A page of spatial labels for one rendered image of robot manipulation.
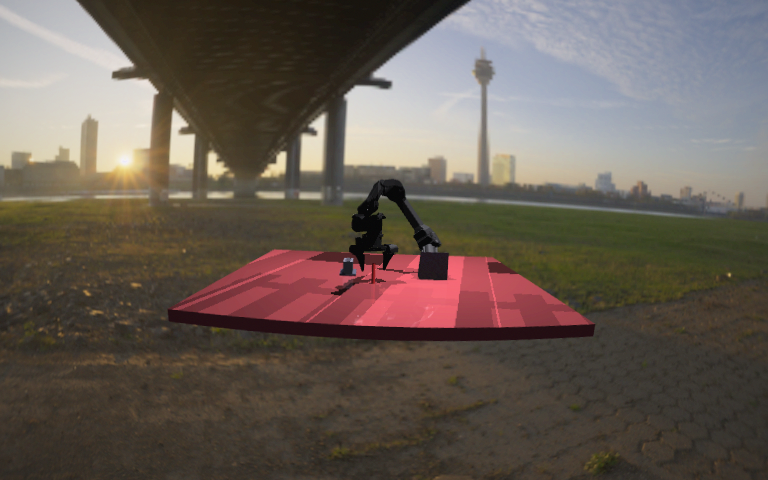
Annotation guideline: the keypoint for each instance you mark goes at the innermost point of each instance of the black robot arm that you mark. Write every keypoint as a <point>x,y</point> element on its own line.
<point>426,238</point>

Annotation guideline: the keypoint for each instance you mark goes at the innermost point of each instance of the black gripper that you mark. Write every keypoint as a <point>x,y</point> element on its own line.
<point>374,243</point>

